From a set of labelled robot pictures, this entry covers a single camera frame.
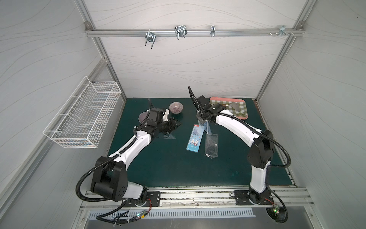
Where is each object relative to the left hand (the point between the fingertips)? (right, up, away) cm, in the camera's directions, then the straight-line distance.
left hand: (181, 124), depth 82 cm
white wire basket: (-49, +3, -13) cm, 51 cm away
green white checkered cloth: (+47, +7, +29) cm, 56 cm away
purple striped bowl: (-6, +11, +30) cm, 33 cm away
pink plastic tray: (+41, +18, +37) cm, 58 cm away
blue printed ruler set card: (+9, -12, +14) cm, 20 cm away
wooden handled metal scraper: (+43, +12, +33) cm, 56 cm away
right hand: (+15, +8, +5) cm, 17 cm away
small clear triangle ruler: (-10, -10, +17) cm, 22 cm away
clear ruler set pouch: (+17, -3, +18) cm, 25 cm away
